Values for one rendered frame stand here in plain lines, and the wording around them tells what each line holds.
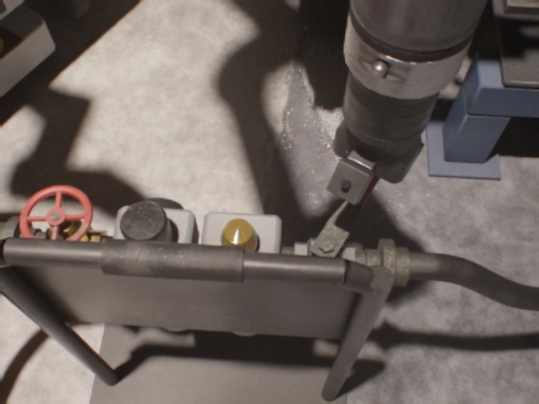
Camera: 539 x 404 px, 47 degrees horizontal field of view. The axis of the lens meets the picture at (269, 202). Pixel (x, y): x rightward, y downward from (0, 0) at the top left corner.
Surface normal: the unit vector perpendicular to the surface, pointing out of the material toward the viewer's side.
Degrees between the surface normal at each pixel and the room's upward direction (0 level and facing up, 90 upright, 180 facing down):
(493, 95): 90
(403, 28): 90
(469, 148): 90
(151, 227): 0
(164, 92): 0
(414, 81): 90
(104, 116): 0
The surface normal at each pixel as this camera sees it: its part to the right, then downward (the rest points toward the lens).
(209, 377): 0.00, -0.46
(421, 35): -0.09, 0.88
